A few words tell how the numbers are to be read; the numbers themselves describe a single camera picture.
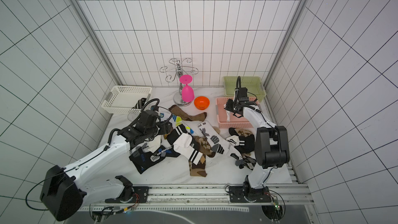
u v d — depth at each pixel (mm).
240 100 729
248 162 813
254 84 1201
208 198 727
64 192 379
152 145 874
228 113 897
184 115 1003
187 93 897
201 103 1061
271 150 471
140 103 1029
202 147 855
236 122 915
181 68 899
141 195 727
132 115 979
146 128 599
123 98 1106
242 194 727
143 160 801
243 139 874
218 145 851
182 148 838
